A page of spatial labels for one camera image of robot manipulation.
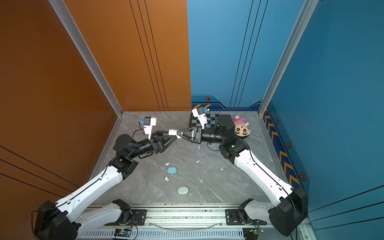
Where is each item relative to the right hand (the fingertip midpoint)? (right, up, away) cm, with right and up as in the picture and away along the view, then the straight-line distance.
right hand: (179, 135), depth 61 cm
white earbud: (-11, -20, +31) cm, 38 cm away
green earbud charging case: (0, -31, +20) cm, 37 cm away
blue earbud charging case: (-7, -23, +27) cm, 36 cm away
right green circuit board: (+36, -46, +9) cm, 59 cm away
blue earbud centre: (+9, -10, +38) cm, 41 cm away
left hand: (-1, -1, +1) cm, 2 cm away
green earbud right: (+23, -22, +29) cm, 43 cm away
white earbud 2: (-10, -27, +25) cm, 38 cm away
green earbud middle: (+8, -18, +31) cm, 37 cm away
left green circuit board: (-27, -48, +11) cm, 56 cm away
